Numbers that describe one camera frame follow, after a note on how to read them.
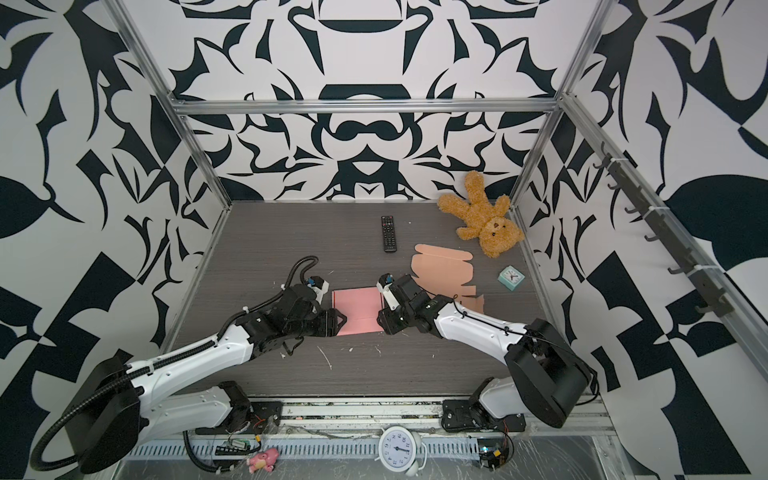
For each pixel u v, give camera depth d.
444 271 0.99
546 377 0.43
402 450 0.68
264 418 0.74
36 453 0.36
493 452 0.71
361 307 0.90
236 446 0.70
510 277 0.98
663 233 0.55
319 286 0.76
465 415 0.74
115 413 0.40
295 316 0.64
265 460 0.67
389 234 1.08
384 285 0.78
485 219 1.06
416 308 0.66
